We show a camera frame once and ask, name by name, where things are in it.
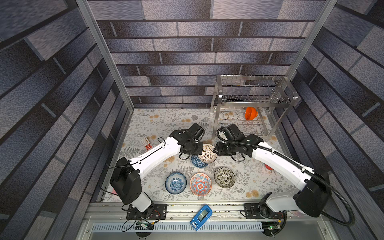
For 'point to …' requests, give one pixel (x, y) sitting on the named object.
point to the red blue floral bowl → (200, 184)
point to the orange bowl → (250, 113)
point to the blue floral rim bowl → (175, 183)
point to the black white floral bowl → (224, 177)
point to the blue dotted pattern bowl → (197, 162)
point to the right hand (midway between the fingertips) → (214, 149)
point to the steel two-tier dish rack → (257, 104)
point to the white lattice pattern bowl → (208, 155)
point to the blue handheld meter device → (201, 217)
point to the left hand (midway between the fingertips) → (201, 150)
